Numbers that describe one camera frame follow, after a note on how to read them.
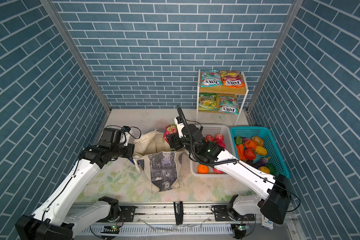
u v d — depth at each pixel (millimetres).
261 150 935
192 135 503
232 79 889
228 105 987
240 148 958
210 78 886
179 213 723
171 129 690
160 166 731
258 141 960
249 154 885
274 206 381
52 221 377
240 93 864
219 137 978
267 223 707
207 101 997
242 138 971
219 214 738
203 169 843
